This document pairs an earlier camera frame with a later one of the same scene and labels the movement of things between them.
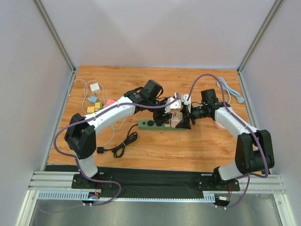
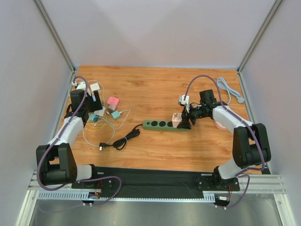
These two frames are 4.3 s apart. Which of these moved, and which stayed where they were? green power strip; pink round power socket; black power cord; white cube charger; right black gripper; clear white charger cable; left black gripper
Moved: clear white charger cable; black power cord; left black gripper
Stayed: pink round power socket; green power strip; right black gripper; white cube charger
